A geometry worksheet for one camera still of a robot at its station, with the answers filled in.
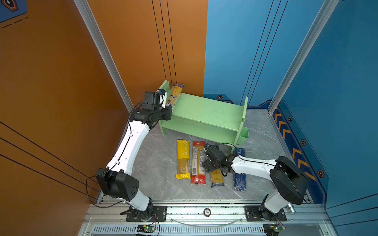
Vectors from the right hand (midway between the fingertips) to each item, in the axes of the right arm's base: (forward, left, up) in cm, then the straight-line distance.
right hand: (208, 161), depth 90 cm
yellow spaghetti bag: (-4, +15, +1) cm, 16 cm away
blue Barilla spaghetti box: (-12, -16, +1) cm, 20 cm away
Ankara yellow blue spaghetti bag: (-11, -4, +1) cm, 12 cm away
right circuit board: (-34, -29, -4) cm, 45 cm away
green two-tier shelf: (+13, +1, +25) cm, 28 cm away
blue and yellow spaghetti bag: (+28, +19, +32) cm, 46 cm away
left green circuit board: (-33, +33, -3) cm, 47 cm away
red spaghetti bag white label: (-8, +7, 0) cm, 10 cm away
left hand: (+17, +22, +30) cm, 40 cm away
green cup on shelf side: (+19, -26, 0) cm, 32 cm away
